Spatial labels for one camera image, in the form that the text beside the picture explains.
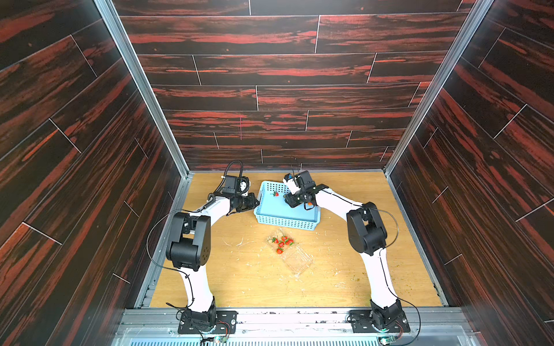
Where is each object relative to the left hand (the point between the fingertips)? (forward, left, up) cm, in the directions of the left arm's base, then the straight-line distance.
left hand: (260, 202), depth 98 cm
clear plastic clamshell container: (-23, -16, -9) cm, 29 cm away
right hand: (+7, -16, -4) cm, 18 cm away
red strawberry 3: (-16, -7, -7) cm, 19 cm away
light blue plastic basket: (+1, -8, -7) cm, 10 cm away
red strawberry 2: (-17, -14, -5) cm, 22 cm away
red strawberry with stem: (-15, -12, -6) cm, 20 cm away
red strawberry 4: (-21, -9, -7) cm, 24 cm away
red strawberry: (+9, -7, -5) cm, 13 cm away
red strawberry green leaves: (-18, -10, -6) cm, 21 cm away
